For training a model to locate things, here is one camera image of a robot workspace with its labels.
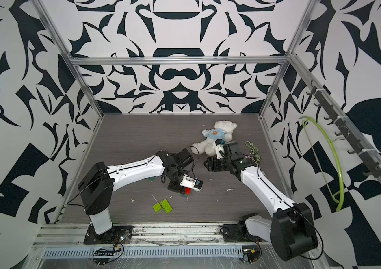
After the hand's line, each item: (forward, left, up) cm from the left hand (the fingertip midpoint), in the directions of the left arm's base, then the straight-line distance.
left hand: (185, 182), depth 83 cm
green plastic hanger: (-16, -54, +18) cm, 59 cm away
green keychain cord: (+21, -42, -6) cm, 48 cm away
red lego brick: (-5, -1, +1) cm, 5 cm away
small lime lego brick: (-10, +14, -6) cm, 18 cm away
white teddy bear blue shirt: (+30, -23, +2) cm, 38 cm away
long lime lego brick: (-9, +10, -7) cm, 15 cm away
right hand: (+9, -12, +6) cm, 16 cm away
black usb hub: (-26, +36, -10) cm, 45 cm away
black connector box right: (-29, -27, -8) cm, 41 cm away
